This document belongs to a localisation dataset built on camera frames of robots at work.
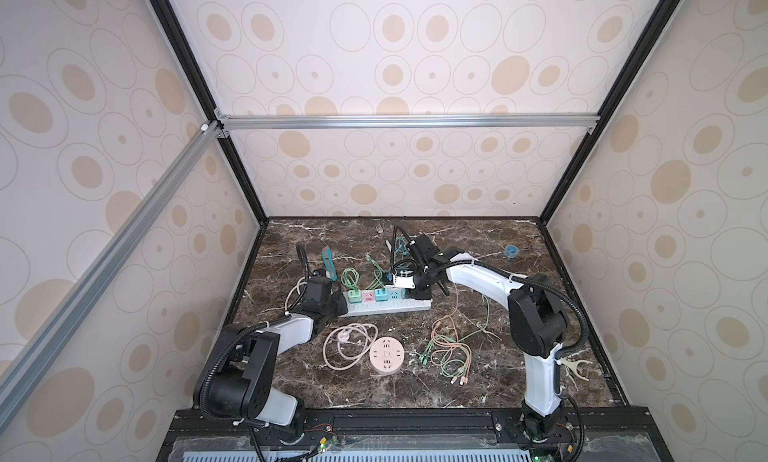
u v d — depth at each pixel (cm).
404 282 81
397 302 94
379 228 115
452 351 85
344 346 87
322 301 73
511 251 109
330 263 105
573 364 83
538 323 51
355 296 90
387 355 83
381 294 90
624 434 73
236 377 44
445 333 90
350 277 97
